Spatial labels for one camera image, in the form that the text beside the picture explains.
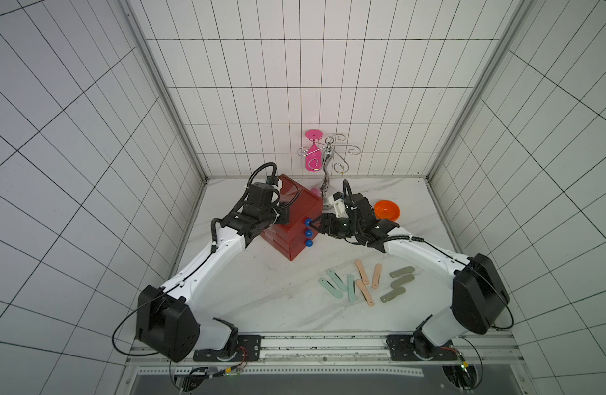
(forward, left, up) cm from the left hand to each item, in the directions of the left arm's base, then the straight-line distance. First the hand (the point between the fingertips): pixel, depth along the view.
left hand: (284, 212), depth 81 cm
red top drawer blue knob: (0, -7, +2) cm, 8 cm away
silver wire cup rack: (+23, -15, +8) cm, 29 cm away
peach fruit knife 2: (-13, -34, -20) cm, 41 cm away
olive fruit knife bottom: (-20, -38, -20) cm, 48 cm away
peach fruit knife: (-13, -28, -20) cm, 37 cm away
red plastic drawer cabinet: (-8, -2, -4) cm, 9 cm away
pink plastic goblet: (+31, -11, -2) cm, 33 cm away
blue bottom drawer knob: (-3, -8, -16) cm, 18 cm away
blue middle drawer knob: (-3, -8, -8) cm, 12 cm away
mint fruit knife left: (-20, -18, -20) cm, 34 cm away
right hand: (-1, -10, -2) cm, 11 cm away
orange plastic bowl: (+14, -42, -17) cm, 48 cm away
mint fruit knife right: (-19, -23, -21) cm, 37 cm away
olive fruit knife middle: (-16, -41, -21) cm, 49 cm away
